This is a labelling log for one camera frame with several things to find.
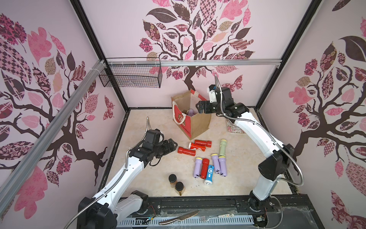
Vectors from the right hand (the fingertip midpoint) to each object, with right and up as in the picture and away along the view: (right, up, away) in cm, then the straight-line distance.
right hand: (202, 103), depth 79 cm
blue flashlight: (+4, -44, 0) cm, 45 cm away
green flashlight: (+15, -30, +13) cm, 36 cm away
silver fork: (0, -59, -9) cm, 60 cm away
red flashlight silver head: (-5, -27, +14) cm, 30 cm away
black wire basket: (-43, +23, +16) cm, 51 cm away
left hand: (-17, -27, 0) cm, 32 cm away
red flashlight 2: (+5, -26, +16) cm, 30 cm away
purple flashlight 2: (+13, -38, +6) cm, 41 cm away
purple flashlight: (+9, -35, +8) cm, 37 cm away
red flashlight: (-7, -31, +13) cm, 35 cm away
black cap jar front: (-13, -45, -5) cm, 47 cm away
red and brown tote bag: (-9, -8, +7) cm, 13 cm away
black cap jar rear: (-16, -42, -5) cm, 45 cm away
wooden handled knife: (-12, -59, -9) cm, 61 cm away
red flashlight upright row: (+2, -40, +4) cm, 40 cm away
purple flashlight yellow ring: (-2, -39, +6) cm, 39 cm away
